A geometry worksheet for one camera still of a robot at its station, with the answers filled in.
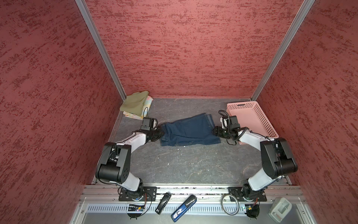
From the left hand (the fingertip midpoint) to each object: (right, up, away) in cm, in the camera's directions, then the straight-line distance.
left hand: (164, 134), depth 93 cm
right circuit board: (+49, -36, -22) cm, 65 cm away
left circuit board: (-14, -36, -20) cm, 43 cm away
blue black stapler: (+13, -32, -26) cm, 43 cm away
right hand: (+35, 0, +2) cm, 36 cm away
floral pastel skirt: (-17, +16, +14) cm, 27 cm away
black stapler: (+2, -31, -24) cm, 39 cm away
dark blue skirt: (+22, +3, +5) cm, 23 cm away
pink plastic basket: (+65, +13, +13) cm, 68 cm away
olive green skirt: (-29, +23, +20) cm, 42 cm away
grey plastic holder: (+61, -33, -25) cm, 74 cm away
